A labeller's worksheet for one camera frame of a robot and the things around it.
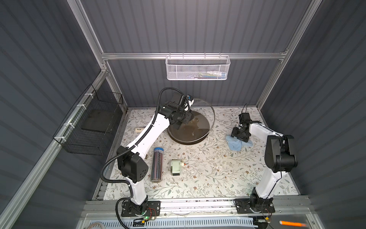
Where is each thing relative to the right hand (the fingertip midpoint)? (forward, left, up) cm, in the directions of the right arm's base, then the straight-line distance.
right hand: (238, 136), depth 98 cm
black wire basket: (-12, +87, +26) cm, 92 cm away
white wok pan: (-4, +31, +10) cm, 32 cm away
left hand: (-2, +34, +23) cm, 41 cm away
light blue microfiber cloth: (-7, +3, +1) cm, 8 cm away
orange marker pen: (-49, -16, -5) cm, 52 cm away
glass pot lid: (+7, +26, +23) cm, 36 cm away
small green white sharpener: (-23, +42, +2) cm, 48 cm away
